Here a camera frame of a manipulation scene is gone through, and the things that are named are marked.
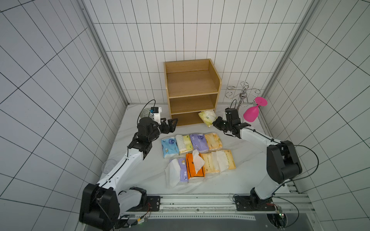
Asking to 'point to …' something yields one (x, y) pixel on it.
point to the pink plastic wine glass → (251, 113)
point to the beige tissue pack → (211, 162)
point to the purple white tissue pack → (176, 172)
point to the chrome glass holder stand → (245, 97)
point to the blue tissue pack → (170, 147)
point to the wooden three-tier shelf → (191, 85)
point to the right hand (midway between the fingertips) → (207, 122)
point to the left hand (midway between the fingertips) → (170, 121)
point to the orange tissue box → (195, 165)
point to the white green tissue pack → (184, 143)
